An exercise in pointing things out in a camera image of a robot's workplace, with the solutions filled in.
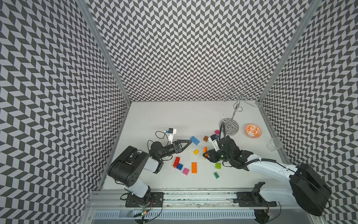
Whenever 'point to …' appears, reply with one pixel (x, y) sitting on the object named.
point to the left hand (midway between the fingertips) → (190, 144)
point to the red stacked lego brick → (176, 162)
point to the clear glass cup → (274, 144)
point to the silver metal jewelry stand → (230, 125)
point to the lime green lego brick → (218, 165)
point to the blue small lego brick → (179, 166)
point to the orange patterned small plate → (253, 131)
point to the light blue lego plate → (194, 140)
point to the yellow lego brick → (196, 151)
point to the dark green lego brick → (216, 175)
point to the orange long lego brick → (194, 167)
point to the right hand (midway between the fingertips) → (205, 157)
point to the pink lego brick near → (185, 171)
